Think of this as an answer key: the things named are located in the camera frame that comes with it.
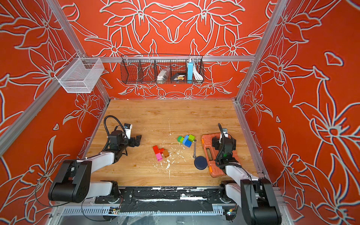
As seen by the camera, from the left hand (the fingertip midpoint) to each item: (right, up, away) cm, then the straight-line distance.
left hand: (159, 146), depth 87 cm
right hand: (+17, +7, -9) cm, 20 cm away
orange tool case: (+33, +3, 0) cm, 33 cm away
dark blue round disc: (+26, -10, -2) cm, 28 cm away
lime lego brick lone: (+21, +4, +6) cm, 23 cm away
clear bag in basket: (+2, +47, +5) cm, 47 cm away
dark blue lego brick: (+18, +2, +5) cm, 19 cm away
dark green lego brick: (+13, +4, +6) cm, 15 cm away
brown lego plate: (+4, -5, +1) cm, 7 cm away
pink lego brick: (0, -6, -2) cm, 6 cm away
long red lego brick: (-2, -3, +2) cm, 4 cm away
